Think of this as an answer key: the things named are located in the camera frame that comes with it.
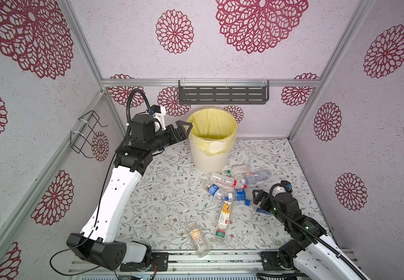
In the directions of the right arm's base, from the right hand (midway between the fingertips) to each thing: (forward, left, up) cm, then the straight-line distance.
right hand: (259, 193), depth 78 cm
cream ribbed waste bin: (+25, +26, -10) cm, 37 cm away
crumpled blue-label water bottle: (+8, +15, -15) cm, 22 cm away
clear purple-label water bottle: (+18, -5, -14) cm, 24 cm away
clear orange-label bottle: (-19, +27, -10) cm, 34 cm away
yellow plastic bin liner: (+41, +21, -1) cm, 46 cm away
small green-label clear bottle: (-16, +17, -12) cm, 26 cm away
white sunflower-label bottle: (-9, +16, -9) cm, 20 cm away
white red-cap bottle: (+13, +15, -10) cm, 22 cm away
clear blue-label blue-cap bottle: (+4, +7, -10) cm, 12 cm away
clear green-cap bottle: (+22, +5, -14) cm, 27 cm away
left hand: (+12, +32, +26) cm, 43 cm away
